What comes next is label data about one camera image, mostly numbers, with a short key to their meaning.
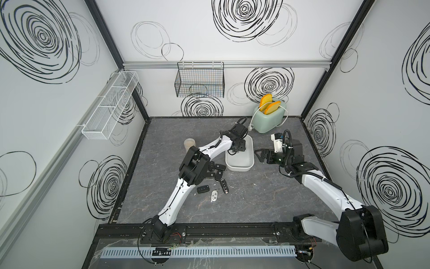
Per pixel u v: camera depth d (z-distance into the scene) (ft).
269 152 2.42
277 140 2.47
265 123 3.44
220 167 3.09
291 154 2.11
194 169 1.97
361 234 1.30
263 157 2.46
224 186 2.84
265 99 3.34
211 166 3.08
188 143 3.01
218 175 2.99
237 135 2.63
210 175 2.97
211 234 2.47
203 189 2.83
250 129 3.56
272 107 3.18
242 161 3.04
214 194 2.78
